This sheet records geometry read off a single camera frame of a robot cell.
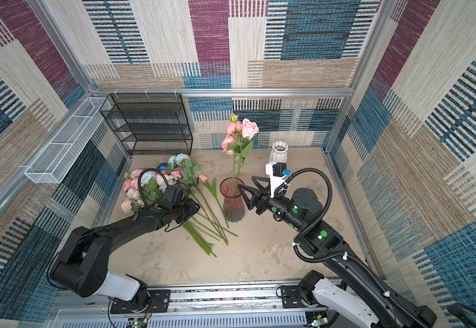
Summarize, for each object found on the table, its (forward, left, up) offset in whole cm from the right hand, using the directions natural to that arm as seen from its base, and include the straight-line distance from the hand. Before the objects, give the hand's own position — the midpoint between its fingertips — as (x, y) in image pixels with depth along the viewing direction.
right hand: (247, 185), depth 63 cm
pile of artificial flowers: (+19, +48, -27) cm, 58 cm away
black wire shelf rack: (+53, +50, -16) cm, 75 cm away
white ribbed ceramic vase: (+26, -14, -12) cm, 32 cm away
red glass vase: (+6, +5, -21) cm, 23 cm away
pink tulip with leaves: (+23, +17, -34) cm, 45 cm away
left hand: (+9, +20, -28) cm, 36 cm away
